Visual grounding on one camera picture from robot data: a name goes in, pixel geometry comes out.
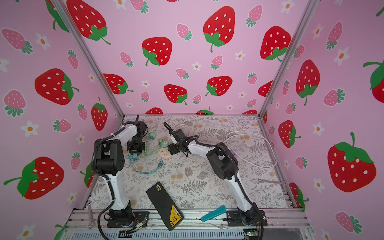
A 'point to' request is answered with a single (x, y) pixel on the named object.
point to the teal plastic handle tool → (214, 213)
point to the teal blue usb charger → (135, 156)
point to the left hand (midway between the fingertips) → (137, 154)
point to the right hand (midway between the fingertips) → (173, 148)
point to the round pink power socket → (164, 153)
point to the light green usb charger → (164, 143)
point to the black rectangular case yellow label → (170, 213)
